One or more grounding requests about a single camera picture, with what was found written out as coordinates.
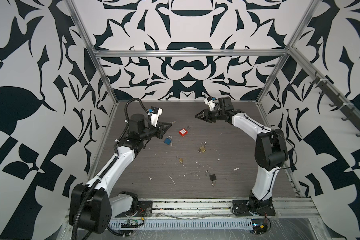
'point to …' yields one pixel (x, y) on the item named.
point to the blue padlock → (168, 140)
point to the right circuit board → (259, 226)
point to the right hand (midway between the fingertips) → (197, 115)
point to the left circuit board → (131, 223)
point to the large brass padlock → (203, 148)
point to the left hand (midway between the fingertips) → (171, 121)
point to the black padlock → (212, 177)
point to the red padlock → (185, 131)
